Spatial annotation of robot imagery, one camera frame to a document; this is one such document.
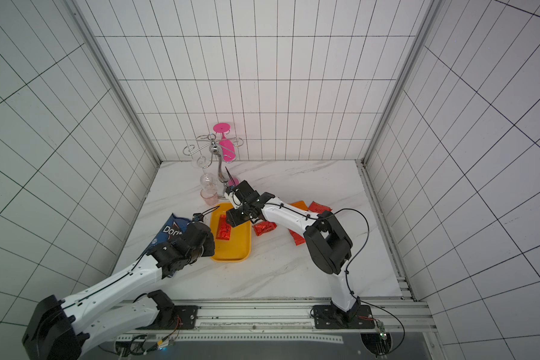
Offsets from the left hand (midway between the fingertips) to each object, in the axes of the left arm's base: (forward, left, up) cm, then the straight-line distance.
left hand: (207, 245), depth 83 cm
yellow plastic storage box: (0, -11, -4) cm, 12 cm away
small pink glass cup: (+25, +5, -3) cm, 25 cm away
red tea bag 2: (+5, -35, -5) cm, 36 cm away
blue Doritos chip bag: (+10, +17, -4) cm, 20 cm away
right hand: (+9, -5, +3) cm, 11 cm away
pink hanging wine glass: (+44, -3, +11) cm, 45 cm away
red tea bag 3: (+8, -4, -3) cm, 9 cm away
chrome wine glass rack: (+32, -2, +21) cm, 38 cm away
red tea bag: (+10, -20, -4) cm, 23 cm away
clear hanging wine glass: (+24, +3, +9) cm, 26 cm away
